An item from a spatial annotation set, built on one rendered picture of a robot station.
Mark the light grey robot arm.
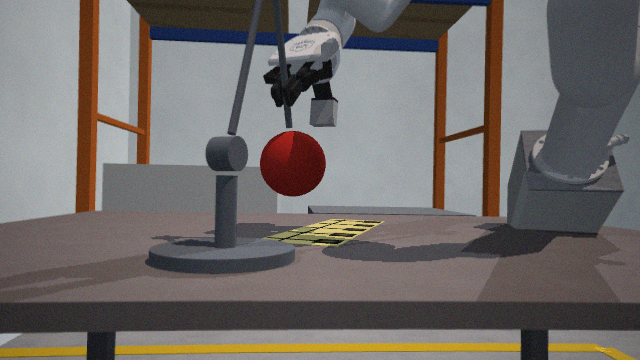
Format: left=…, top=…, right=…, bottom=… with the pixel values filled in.
left=305, top=0, right=640, bottom=184

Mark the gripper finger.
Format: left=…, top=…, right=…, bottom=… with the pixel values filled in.
left=282, top=59, right=332, bottom=107
left=263, top=64, right=292, bottom=107

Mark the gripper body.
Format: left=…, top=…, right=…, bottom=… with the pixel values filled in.
left=268, top=25, right=342, bottom=84

